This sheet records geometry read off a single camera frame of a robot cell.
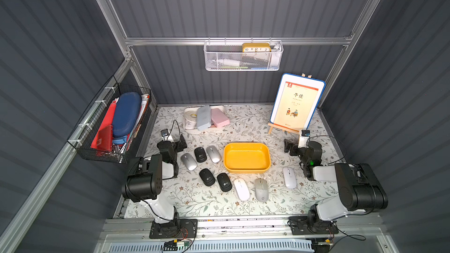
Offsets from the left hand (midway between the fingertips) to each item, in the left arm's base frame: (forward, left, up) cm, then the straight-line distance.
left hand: (174, 136), depth 94 cm
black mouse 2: (-23, -27, -7) cm, 36 cm away
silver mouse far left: (-11, -8, -9) cm, 16 cm away
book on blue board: (+11, -65, +16) cm, 68 cm away
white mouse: (-26, -36, -7) cm, 45 cm away
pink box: (+14, -24, -2) cm, 27 cm away
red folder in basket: (-18, +18, +23) cm, 34 cm away
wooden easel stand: (+8, -55, -1) cm, 55 cm away
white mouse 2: (-19, -60, -6) cm, 63 cm away
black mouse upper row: (-8, -14, -6) cm, 17 cm away
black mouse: (-20, -18, -7) cm, 28 cm away
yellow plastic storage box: (-8, -38, -9) cm, 40 cm away
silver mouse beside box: (-6, -21, -8) cm, 24 cm away
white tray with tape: (+18, -5, -5) cm, 19 cm away
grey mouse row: (-26, -45, -4) cm, 52 cm away
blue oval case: (-4, +14, +23) cm, 27 cm away
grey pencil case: (+16, -14, -2) cm, 21 cm away
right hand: (-2, -67, 0) cm, 67 cm away
